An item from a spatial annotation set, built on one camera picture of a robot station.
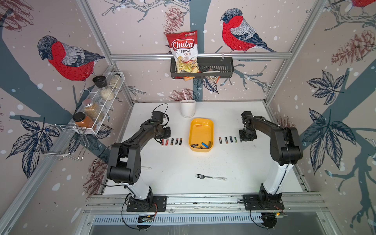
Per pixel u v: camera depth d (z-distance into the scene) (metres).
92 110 0.64
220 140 0.97
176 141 0.97
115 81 0.85
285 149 0.51
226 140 0.98
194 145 0.95
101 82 0.72
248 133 0.84
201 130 1.01
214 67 1.07
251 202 0.73
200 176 0.82
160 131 0.70
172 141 0.97
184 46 0.81
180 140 0.98
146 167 0.85
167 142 0.98
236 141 0.97
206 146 0.94
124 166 0.46
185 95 1.08
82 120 0.59
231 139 0.98
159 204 0.73
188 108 1.04
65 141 0.57
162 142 0.98
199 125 1.04
